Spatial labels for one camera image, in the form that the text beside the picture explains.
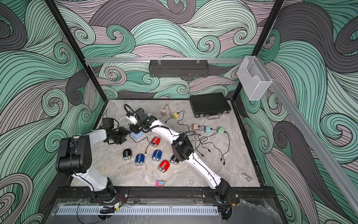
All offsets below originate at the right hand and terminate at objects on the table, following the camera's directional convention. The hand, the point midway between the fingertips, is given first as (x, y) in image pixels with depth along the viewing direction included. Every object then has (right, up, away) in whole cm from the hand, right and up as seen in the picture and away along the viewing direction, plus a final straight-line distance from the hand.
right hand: (130, 128), depth 96 cm
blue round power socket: (+5, -5, -1) cm, 7 cm away
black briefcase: (+61, +17, +16) cm, 66 cm away
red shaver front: (+25, -20, -15) cm, 35 cm away
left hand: (-1, -3, 0) cm, 4 cm away
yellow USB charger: (+31, +9, +11) cm, 34 cm away
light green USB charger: (+64, -2, +2) cm, 64 cm away
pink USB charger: (+46, +1, +5) cm, 46 cm away
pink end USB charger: (+22, +11, +15) cm, 29 cm away
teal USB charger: (+54, -1, +2) cm, 54 cm away
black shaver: (+31, -18, -12) cm, 38 cm away
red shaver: (+18, -8, -4) cm, 20 cm away
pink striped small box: (+23, -28, -20) cm, 41 cm away
